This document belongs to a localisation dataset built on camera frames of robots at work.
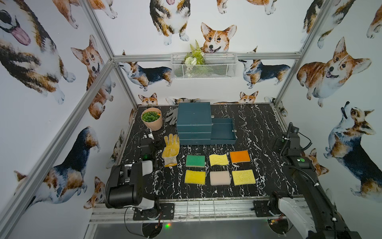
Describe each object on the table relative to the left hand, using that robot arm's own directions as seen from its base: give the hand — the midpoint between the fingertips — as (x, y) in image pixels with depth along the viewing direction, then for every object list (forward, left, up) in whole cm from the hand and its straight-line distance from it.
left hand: (156, 134), depth 93 cm
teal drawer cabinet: (-2, -24, +13) cm, 27 cm away
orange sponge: (-12, -52, -8) cm, 54 cm away
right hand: (-12, -70, +10) cm, 72 cm away
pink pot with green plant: (+11, +4, +3) cm, 12 cm away
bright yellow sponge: (-24, -24, -8) cm, 35 cm away
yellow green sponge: (-14, -36, -7) cm, 40 cm away
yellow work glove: (-7, -9, -8) cm, 14 cm away
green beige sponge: (-15, -24, -8) cm, 29 cm away
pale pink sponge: (-25, -39, -8) cm, 47 cm away
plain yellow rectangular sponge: (-25, -52, -7) cm, 58 cm away
